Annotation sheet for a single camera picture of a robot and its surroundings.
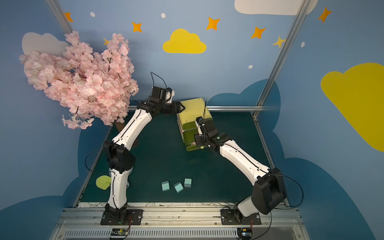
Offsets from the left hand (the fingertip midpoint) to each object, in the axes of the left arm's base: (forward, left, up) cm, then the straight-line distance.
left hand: (180, 106), depth 87 cm
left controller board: (-60, +27, -28) cm, 72 cm away
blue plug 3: (-37, -5, -26) cm, 45 cm away
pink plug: (-14, -8, -19) cm, 25 cm away
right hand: (-15, -12, -8) cm, 21 cm away
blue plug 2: (-39, 0, -26) cm, 47 cm away
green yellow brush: (-37, +44, -28) cm, 64 cm away
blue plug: (-39, +7, -26) cm, 47 cm away
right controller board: (-59, -35, -29) cm, 75 cm away
